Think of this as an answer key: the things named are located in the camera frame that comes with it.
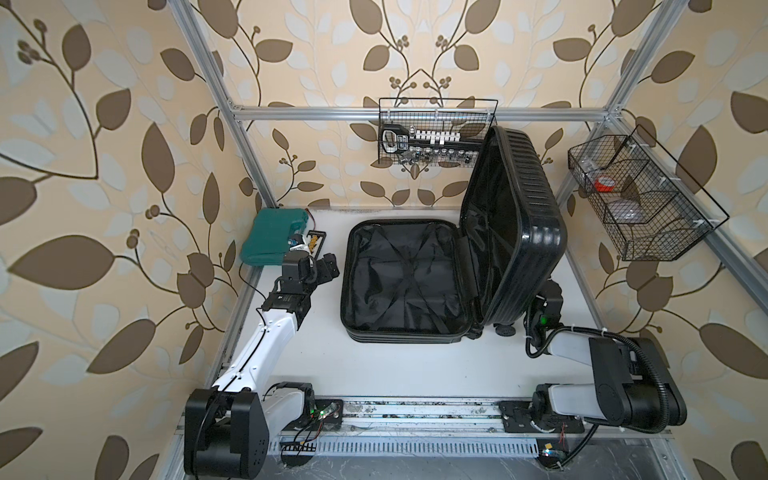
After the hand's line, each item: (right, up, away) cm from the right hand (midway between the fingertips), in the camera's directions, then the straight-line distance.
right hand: (526, 274), depth 91 cm
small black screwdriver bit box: (-70, +10, +20) cm, 74 cm away
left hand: (-62, +6, -7) cm, 63 cm away
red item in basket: (+17, +26, -9) cm, 32 cm away
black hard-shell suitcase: (-28, -4, +10) cm, 30 cm away
